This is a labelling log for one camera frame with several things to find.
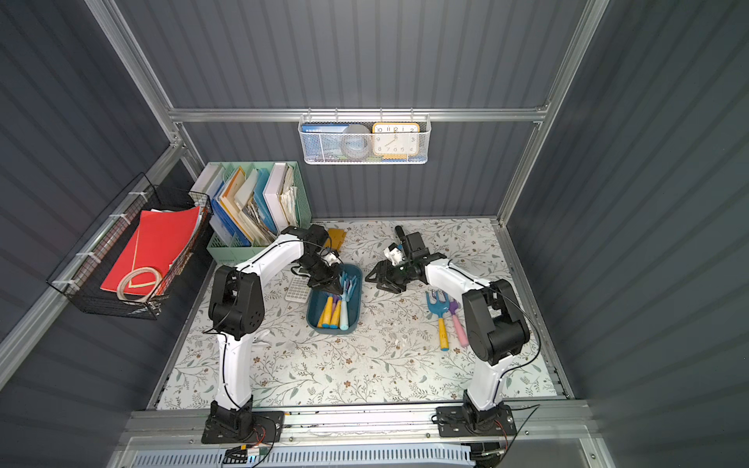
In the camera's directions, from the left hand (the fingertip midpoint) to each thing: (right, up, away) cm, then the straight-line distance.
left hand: (338, 290), depth 92 cm
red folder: (-42, +16, -18) cm, 49 cm away
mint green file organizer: (-30, +28, +4) cm, 41 cm away
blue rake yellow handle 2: (+33, -6, +2) cm, 34 cm away
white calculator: (-15, -1, +7) cm, 16 cm away
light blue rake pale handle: (+2, -2, +2) cm, 4 cm away
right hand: (+13, +4, -3) cm, 14 cm away
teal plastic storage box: (-8, -4, +4) cm, 9 cm away
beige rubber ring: (-47, +5, -25) cm, 53 cm away
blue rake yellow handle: (-3, -7, -4) cm, 9 cm away
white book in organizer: (-22, +29, +2) cm, 37 cm away
